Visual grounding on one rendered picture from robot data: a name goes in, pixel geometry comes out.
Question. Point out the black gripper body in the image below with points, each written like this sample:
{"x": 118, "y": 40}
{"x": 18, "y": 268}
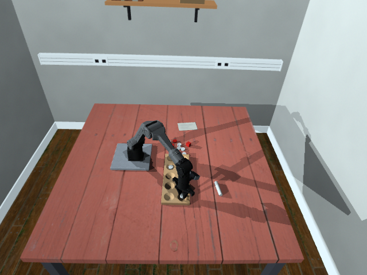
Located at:
{"x": 183, "y": 187}

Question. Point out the white sheet of paper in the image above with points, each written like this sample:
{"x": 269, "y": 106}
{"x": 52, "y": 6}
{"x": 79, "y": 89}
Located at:
{"x": 187, "y": 126}

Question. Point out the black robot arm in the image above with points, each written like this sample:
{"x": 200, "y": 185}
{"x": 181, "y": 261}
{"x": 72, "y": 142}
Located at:
{"x": 157, "y": 132}

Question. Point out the tan wooden counting tray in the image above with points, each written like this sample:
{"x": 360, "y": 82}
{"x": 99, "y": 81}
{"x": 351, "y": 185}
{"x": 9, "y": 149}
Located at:
{"x": 169, "y": 193}

